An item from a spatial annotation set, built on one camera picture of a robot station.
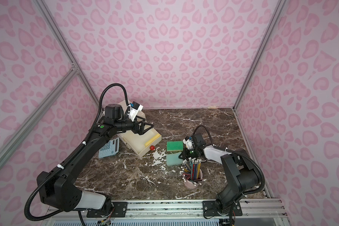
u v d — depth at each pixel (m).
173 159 0.90
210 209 0.73
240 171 0.46
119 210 0.72
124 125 0.65
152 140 0.86
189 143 0.86
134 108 0.66
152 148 0.86
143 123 0.66
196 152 0.71
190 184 0.82
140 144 0.92
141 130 0.67
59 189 0.40
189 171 0.77
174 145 0.96
